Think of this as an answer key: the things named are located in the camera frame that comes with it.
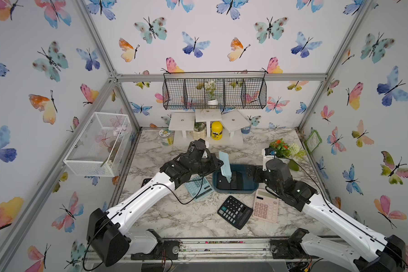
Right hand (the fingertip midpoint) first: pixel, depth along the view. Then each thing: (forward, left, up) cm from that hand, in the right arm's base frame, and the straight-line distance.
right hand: (255, 164), depth 76 cm
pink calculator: (-11, -8, -20) cm, 24 cm away
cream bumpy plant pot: (+33, +29, -15) cm, 47 cm away
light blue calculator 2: (-3, +29, -20) cm, 36 cm away
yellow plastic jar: (+32, +18, -12) cm, 38 cm away
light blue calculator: (-4, +13, +2) cm, 14 cm away
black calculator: (+1, +6, -20) cm, 21 cm away
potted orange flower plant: (+14, -22, -7) cm, 27 cm away
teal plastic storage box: (+1, -1, -21) cm, 21 cm away
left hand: (-3, +13, +4) cm, 14 cm away
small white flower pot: (+42, +22, +11) cm, 49 cm away
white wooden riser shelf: (+33, +37, -7) cm, 50 cm away
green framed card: (+32, -44, -20) cm, 58 cm away
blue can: (+39, -1, -19) cm, 43 cm away
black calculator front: (-15, +7, -20) cm, 26 cm away
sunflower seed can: (+27, +49, -15) cm, 58 cm away
